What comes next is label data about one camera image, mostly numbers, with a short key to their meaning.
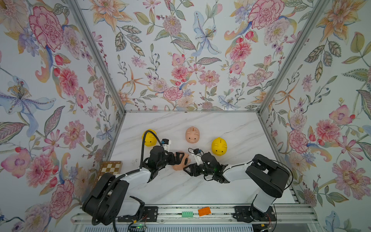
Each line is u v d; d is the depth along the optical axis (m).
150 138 0.94
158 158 0.69
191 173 0.79
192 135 0.96
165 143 0.79
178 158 0.79
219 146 0.90
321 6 0.69
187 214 0.73
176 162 0.79
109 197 0.43
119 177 0.48
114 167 0.88
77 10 0.71
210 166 0.70
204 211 0.75
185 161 0.84
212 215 0.75
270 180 0.47
